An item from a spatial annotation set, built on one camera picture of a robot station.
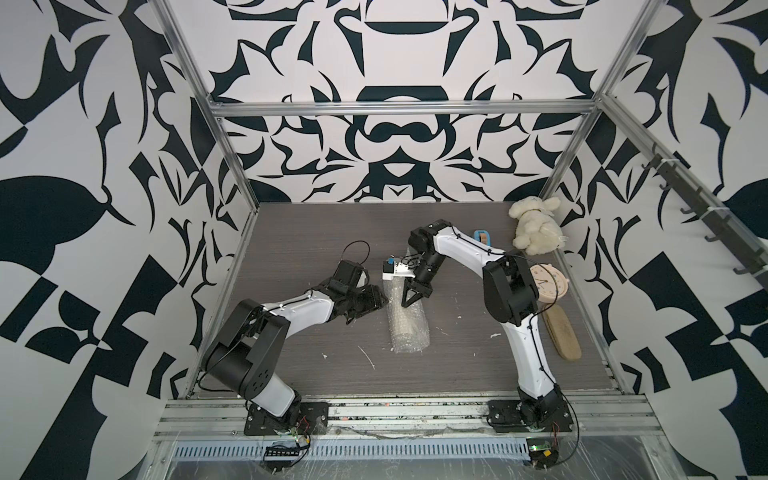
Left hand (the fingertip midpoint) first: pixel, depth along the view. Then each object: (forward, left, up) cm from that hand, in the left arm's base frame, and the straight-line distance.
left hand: (382, 297), depth 91 cm
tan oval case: (-12, -51, -2) cm, 52 cm away
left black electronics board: (-36, +25, -7) cm, 45 cm away
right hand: (-1, -7, +1) cm, 7 cm away
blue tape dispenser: (+23, -34, 0) cm, 41 cm away
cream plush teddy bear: (+19, -52, +6) cm, 56 cm away
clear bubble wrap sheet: (-10, -7, +2) cm, 12 cm away
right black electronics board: (-39, -36, -5) cm, 53 cm away
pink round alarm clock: (+4, -54, -2) cm, 54 cm away
